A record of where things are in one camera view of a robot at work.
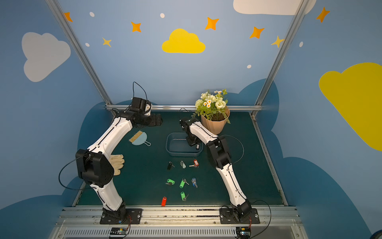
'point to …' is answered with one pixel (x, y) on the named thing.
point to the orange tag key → (163, 202)
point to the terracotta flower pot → (217, 124)
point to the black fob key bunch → (170, 164)
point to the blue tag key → (194, 183)
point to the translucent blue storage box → (177, 145)
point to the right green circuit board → (243, 232)
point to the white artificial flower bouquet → (213, 107)
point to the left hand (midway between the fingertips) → (155, 119)
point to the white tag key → (182, 164)
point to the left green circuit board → (118, 231)
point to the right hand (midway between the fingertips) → (198, 141)
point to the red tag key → (196, 164)
